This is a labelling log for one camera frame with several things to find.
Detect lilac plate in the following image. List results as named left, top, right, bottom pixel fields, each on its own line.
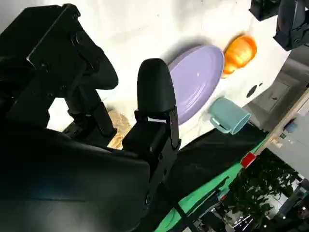
left=167, top=44, right=225, bottom=126

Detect light wooden desk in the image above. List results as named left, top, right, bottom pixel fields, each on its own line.
left=254, top=88, right=309, bottom=158

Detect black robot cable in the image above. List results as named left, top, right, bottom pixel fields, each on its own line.
left=166, top=198, right=201, bottom=232

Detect pale green mug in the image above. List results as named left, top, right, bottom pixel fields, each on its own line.
left=208, top=96, right=252, bottom=135

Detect beige towel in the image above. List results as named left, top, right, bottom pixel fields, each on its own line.
left=107, top=110, right=132, bottom=149

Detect black backdrop cloth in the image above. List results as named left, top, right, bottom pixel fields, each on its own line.
left=159, top=122, right=270, bottom=213

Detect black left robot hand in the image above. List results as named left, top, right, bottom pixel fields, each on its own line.
left=248, top=0, right=309, bottom=52

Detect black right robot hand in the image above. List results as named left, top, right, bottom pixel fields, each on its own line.
left=0, top=2, right=182, bottom=232

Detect red sign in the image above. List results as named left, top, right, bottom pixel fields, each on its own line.
left=240, top=152, right=257, bottom=169

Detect blue round object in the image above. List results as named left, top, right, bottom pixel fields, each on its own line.
left=284, top=120, right=299, bottom=133

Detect green cloth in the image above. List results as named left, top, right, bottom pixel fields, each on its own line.
left=155, top=134, right=272, bottom=232

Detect green leafy plants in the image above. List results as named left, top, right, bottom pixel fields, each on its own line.
left=223, top=148, right=304, bottom=232

